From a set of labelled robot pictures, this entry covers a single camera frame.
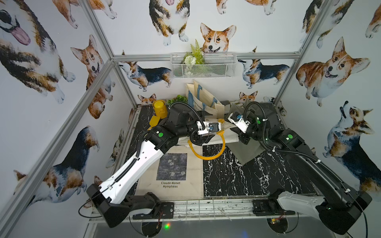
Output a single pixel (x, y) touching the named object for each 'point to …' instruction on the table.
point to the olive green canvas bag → (243, 152)
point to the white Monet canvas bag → (178, 175)
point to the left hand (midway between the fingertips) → (213, 119)
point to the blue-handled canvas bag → (202, 100)
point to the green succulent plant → (178, 98)
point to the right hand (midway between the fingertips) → (232, 125)
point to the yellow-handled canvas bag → (229, 134)
